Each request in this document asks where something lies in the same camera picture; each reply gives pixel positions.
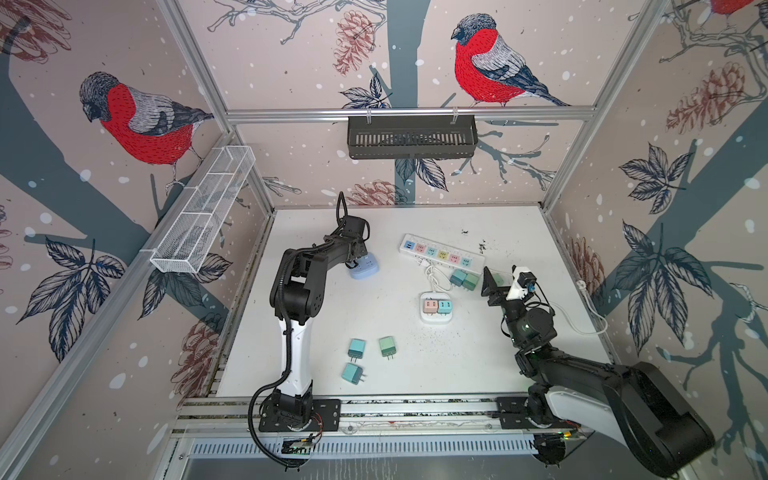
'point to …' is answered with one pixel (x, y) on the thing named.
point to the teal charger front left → (356, 349)
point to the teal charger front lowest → (352, 373)
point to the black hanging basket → (412, 136)
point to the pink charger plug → (430, 306)
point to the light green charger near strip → (470, 281)
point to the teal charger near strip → (457, 278)
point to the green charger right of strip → (498, 279)
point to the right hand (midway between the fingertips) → (498, 271)
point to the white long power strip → (439, 253)
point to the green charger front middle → (387, 346)
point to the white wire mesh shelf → (184, 244)
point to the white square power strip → (437, 317)
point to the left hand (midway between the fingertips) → (354, 248)
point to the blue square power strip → (367, 267)
